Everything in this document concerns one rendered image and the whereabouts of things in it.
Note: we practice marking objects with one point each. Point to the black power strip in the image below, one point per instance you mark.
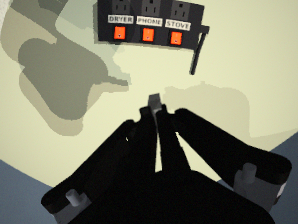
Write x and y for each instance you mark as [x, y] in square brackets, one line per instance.
[170, 23]

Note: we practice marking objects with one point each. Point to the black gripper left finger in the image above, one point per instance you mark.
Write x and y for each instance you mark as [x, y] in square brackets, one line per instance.
[118, 204]

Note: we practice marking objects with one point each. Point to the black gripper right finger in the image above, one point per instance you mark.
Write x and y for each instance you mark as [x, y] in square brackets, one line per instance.
[257, 175]

